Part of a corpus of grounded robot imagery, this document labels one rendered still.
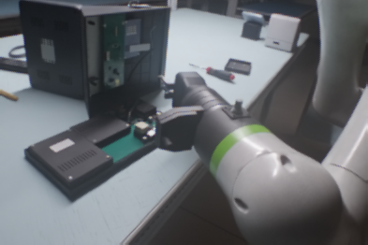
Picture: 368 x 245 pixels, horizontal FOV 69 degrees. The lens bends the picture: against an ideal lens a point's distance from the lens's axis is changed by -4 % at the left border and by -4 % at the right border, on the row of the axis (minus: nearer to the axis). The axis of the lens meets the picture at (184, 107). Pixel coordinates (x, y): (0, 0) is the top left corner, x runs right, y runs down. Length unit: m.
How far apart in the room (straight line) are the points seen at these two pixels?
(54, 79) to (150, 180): 0.35
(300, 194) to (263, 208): 0.03
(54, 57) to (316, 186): 0.56
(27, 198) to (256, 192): 0.31
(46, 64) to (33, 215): 0.37
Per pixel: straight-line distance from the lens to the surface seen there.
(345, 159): 0.41
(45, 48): 0.68
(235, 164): 0.30
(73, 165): 0.44
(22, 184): 0.47
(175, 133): 0.37
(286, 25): 1.31
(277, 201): 0.26
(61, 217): 0.41
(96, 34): 0.56
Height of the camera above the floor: 1.31
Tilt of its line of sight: 28 degrees down
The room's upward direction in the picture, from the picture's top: 7 degrees clockwise
